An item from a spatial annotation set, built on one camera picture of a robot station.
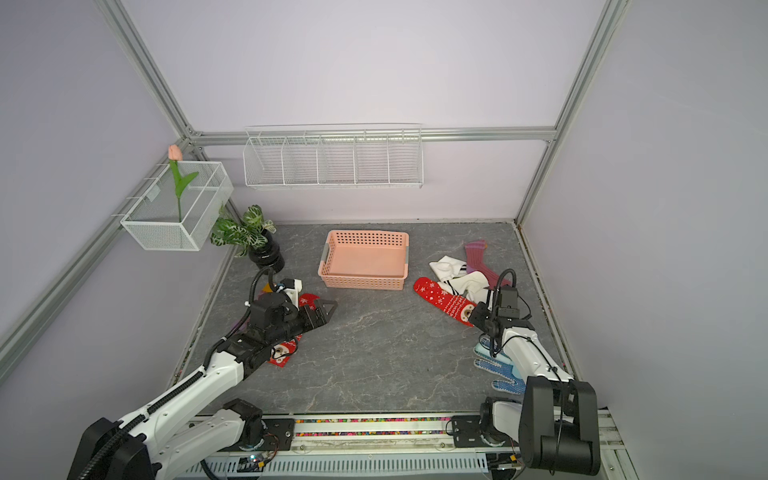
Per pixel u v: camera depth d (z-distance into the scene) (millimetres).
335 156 997
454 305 964
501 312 692
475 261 1084
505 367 846
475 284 999
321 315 723
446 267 1052
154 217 799
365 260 1074
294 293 752
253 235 869
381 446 730
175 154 829
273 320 637
